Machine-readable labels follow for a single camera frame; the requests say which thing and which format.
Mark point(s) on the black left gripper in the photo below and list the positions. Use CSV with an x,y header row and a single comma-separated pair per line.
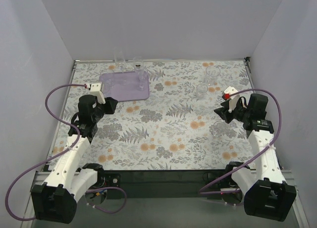
x,y
109,104

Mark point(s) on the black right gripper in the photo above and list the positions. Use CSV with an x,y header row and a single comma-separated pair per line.
x,y
227,114

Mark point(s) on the clear faceted tumbler glass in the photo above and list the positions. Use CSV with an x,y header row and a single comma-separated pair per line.
x,y
108,77

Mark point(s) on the small clear shot glass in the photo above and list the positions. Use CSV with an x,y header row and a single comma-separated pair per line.
x,y
125,80

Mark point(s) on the clear champagne flute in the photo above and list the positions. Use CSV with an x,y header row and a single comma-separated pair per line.
x,y
139,68

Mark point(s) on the clear plain drinking glass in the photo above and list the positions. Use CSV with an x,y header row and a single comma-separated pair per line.
x,y
119,59

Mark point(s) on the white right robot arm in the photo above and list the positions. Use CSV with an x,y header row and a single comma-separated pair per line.
x,y
267,195

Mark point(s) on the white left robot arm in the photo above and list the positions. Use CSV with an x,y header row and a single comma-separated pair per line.
x,y
56,198

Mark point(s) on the lilac plastic tray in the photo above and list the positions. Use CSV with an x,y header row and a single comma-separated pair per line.
x,y
129,92

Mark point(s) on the clear small tumbler glass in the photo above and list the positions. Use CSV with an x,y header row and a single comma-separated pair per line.
x,y
201,90

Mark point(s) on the clear tall tumbler glass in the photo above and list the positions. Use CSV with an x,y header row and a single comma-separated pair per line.
x,y
212,74

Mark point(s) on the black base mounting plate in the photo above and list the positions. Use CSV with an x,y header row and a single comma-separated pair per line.
x,y
155,183

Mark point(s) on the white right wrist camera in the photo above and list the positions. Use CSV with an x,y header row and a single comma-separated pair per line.
x,y
231,95

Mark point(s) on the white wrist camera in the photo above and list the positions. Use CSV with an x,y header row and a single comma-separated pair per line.
x,y
96,89
231,95

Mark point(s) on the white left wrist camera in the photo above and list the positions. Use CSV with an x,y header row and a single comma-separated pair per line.
x,y
96,89

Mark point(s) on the aluminium frame rail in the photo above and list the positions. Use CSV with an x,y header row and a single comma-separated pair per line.
x,y
244,174

